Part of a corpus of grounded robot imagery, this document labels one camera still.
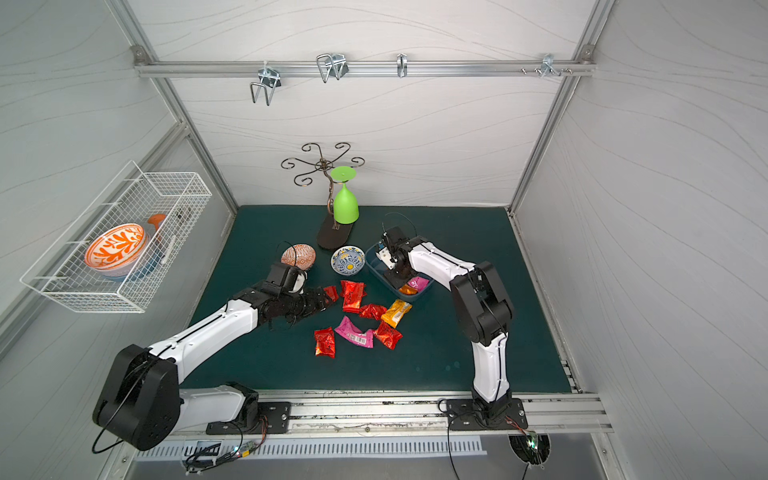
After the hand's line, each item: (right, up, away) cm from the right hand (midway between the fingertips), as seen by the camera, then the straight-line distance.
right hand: (399, 274), depth 96 cm
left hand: (-22, -8, -11) cm, 26 cm away
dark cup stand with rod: (-26, +14, +15) cm, 33 cm away
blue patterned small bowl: (-18, +4, +8) cm, 20 cm away
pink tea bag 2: (-16, -15, -10) cm, 24 cm away
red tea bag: (-8, -10, -7) cm, 15 cm away
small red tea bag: (-22, -6, -2) cm, 23 cm away
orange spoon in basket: (-62, +17, -22) cm, 68 cm away
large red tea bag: (-15, -7, -3) cm, 17 cm away
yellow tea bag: (-1, -10, -7) cm, 12 cm away
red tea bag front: (-22, -18, -12) cm, 31 cm away
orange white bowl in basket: (-63, +10, -32) cm, 72 cm away
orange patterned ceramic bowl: (-33, +5, +9) cm, 35 cm away
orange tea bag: (+3, -5, -3) cm, 6 cm away
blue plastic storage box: (-7, +2, 0) cm, 7 cm away
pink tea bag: (+6, -3, 0) cm, 7 cm away
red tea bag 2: (-4, -16, -11) cm, 20 cm away
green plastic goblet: (-16, +21, -6) cm, 27 cm away
